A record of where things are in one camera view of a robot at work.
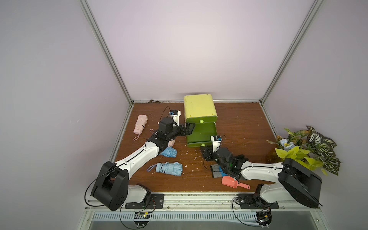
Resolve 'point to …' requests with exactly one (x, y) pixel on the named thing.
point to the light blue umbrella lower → (175, 168)
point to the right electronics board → (264, 218)
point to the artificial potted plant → (310, 148)
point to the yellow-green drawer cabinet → (200, 109)
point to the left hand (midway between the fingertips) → (191, 124)
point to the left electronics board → (142, 215)
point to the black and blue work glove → (217, 171)
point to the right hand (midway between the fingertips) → (203, 145)
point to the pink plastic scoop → (230, 181)
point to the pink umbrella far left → (141, 120)
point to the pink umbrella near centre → (170, 143)
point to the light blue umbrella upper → (170, 152)
